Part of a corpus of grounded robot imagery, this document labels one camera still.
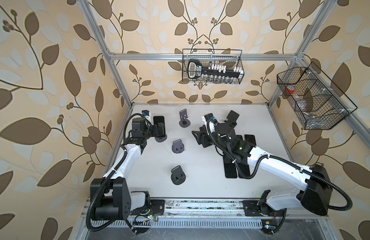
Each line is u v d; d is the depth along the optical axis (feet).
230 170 2.85
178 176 2.62
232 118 3.32
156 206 2.43
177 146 2.99
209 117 2.03
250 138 3.28
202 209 2.47
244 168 1.73
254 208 2.39
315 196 1.26
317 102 2.43
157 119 3.04
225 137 1.77
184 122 3.63
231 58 2.99
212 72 2.76
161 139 3.33
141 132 2.13
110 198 1.36
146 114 2.47
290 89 2.84
